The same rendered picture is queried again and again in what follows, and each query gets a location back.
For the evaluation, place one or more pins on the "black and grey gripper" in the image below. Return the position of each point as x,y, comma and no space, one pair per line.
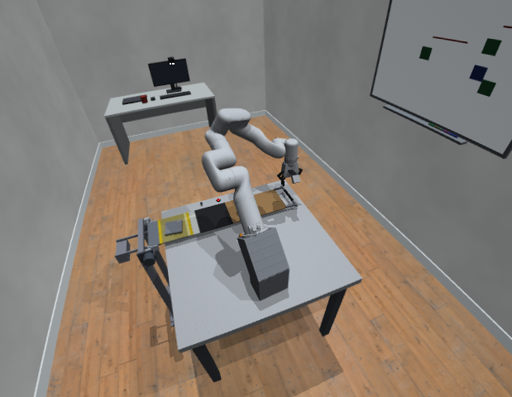
285,173

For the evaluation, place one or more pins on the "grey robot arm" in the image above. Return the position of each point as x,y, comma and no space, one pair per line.
218,164

